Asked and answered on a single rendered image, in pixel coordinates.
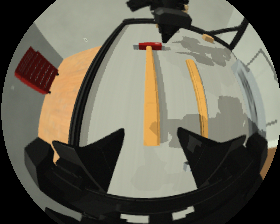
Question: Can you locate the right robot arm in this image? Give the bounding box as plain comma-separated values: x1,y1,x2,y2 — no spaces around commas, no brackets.
126,0,189,12

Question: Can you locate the small tan block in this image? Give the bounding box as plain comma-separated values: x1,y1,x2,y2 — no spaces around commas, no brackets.
202,34,214,43

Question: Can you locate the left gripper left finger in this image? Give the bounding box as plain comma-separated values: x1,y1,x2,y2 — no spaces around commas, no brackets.
52,128,125,193

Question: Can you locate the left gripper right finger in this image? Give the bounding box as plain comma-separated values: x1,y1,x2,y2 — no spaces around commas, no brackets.
177,127,246,189

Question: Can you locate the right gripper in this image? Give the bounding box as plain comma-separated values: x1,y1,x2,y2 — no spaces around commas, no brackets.
150,0,192,43

